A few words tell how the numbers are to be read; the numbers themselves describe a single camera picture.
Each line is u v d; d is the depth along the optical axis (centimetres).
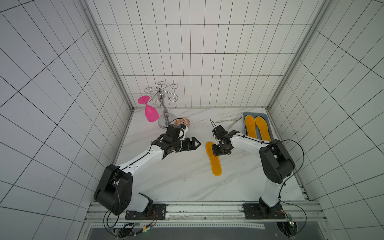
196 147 74
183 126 79
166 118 106
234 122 110
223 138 70
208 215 73
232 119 113
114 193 41
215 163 90
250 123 107
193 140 75
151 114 94
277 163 49
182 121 108
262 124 108
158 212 73
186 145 73
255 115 113
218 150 82
